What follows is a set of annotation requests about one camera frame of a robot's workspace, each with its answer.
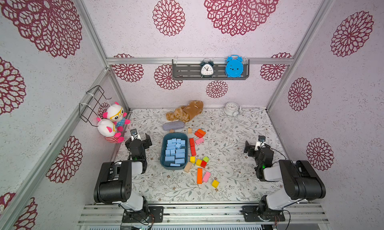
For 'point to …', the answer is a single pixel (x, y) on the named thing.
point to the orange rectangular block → (201, 131)
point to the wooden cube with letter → (171, 131)
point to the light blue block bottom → (180, 150)
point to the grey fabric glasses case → (176, 125)
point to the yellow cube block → (192, 159)
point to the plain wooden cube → (190, 131)
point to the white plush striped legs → (107, 128)
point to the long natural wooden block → (188, 167)
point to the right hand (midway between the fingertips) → (255, 140)
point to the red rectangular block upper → (192, 143)
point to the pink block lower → (206, 176)
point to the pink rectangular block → (199, 141)
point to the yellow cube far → (215, 183)
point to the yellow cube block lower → (198, 162)
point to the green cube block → (206, 159)
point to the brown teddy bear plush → (185, 113)
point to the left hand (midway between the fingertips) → (139, 136)
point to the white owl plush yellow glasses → (115, 113)
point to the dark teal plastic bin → (166, 164)
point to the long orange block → (199, 175)
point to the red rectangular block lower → (193, 151)
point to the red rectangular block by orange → (199, 134)
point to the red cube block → (203, 164)
